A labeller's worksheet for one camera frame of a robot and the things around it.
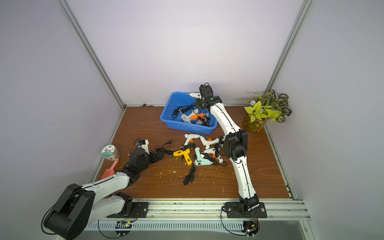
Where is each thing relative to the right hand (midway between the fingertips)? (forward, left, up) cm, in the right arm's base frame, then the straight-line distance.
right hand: (200, 99), depth 96 cm
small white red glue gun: (-28, -8, -19) cm, 35 cm away
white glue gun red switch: (+1, +3, 0) cm, 3 cm away
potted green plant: (-5, -45, -1) cm, 45 cm away
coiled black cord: (-45, +5, -19) cm, 49 cm away
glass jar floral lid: (-34, +53, -12) cm, 64 cm away
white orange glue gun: (-22, -5, -19) cm, 30 cm away
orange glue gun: (-4, +1, -13) cm, 14 cm away
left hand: (-31, +23, -14) cm, 41 cm away
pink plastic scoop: (-43, +53, -19) cm, 71 cm away
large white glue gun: (-3, +10, -16) cm, 19 cm away
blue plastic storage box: (+4, +16, -19) cm, 25 cm away
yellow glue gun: (-30, +9, -19) cm, 36 cm away
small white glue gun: (-18, +7, -20) cm, 28 cm away
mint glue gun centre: (-35, 0, -18) cm, 39 cm away
